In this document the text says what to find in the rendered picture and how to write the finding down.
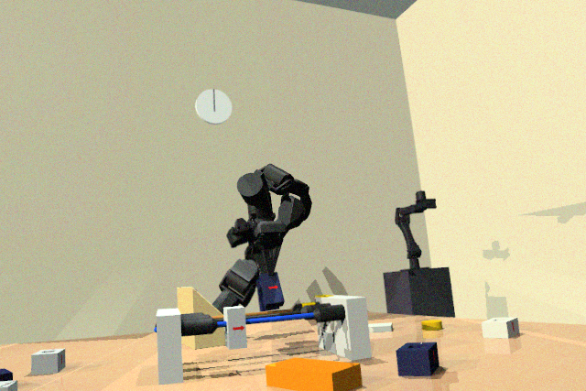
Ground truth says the yellow disc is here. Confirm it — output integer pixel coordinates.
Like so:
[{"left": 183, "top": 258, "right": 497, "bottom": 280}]
[{"left": 421, "top": 320, "right": 442, "bottom": 331}]

